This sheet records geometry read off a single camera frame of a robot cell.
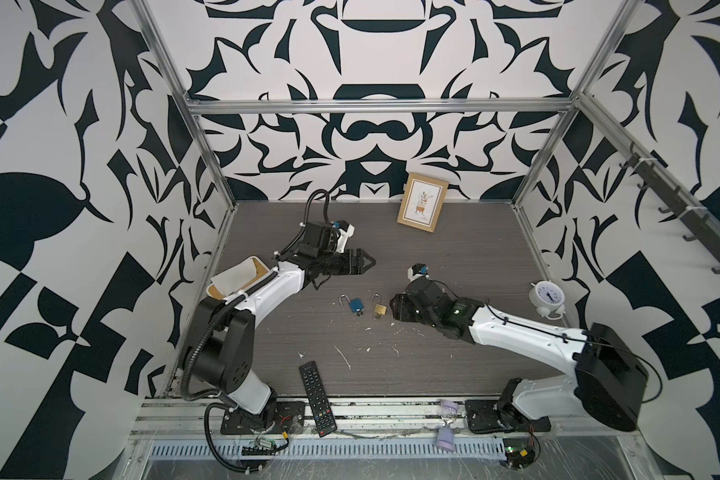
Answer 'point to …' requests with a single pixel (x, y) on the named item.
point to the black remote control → (320, 405)
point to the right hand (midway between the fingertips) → (397, 302)
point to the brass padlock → (379, 309)
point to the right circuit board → (519, 452)
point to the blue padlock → (356, 304)
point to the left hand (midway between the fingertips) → (369, 258)
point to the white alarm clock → (548, 299)
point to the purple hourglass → (446, 435)
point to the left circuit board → (263, 443)
